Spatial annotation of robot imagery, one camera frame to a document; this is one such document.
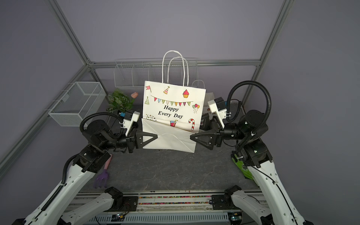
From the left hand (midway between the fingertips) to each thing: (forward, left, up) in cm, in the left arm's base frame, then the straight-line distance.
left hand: (156, 138), depth 53 cm
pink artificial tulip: (+42, +19, -14) cm, 48 cm away
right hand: (-2, -13, +7) cm, 15 cm away
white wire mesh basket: (+41, +52, -14) cm, 68 cm away
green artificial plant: (+35, +26, -12) cm, 45 cm away
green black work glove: (+1, -45, -39) cm, 60 cm away
